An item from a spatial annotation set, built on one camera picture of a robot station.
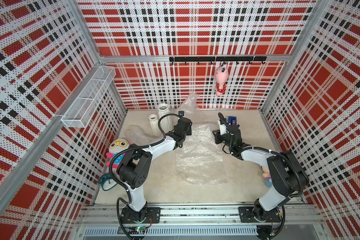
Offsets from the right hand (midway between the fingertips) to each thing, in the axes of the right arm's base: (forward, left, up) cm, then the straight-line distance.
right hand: (216, 130), depth 93 cm
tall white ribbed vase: (+8, +33, +11) cm, 35 cm away
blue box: (+13, -14, -6) cm, 20 cm away
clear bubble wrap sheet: (-16, +10, -10) cm, 22 cm away
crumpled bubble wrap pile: (+29, +16, -9) cm, 35 cm away
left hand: (+4, +18, +2) cm, 19 cm away
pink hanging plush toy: (+25, -3, +23) cm, 35 cm away
